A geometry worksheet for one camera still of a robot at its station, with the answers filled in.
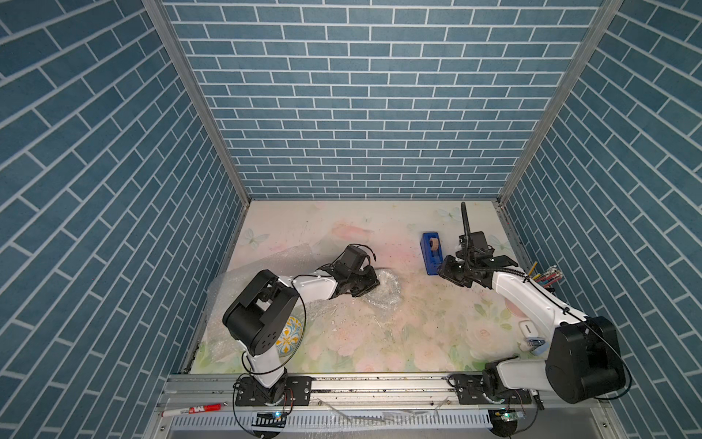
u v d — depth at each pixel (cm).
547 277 79
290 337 83
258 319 47
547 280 79
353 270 74
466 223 79
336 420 71
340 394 74
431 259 96
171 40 74
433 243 97
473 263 66
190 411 70
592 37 75
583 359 42
